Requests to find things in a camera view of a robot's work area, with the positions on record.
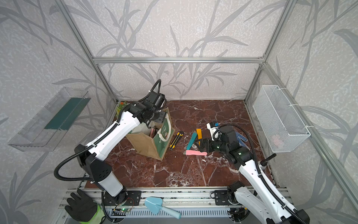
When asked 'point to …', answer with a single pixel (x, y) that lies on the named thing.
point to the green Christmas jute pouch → (154, 141)
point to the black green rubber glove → (82, 208)
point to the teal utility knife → (192, 138)
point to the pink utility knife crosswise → (191, 152)
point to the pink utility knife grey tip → (152, 133)
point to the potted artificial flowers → (122, 104)
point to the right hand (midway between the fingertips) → (201, 139)
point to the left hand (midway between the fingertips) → (159, 115)
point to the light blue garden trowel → (154, 204)
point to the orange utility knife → (199, 133)
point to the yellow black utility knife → (176, 140)
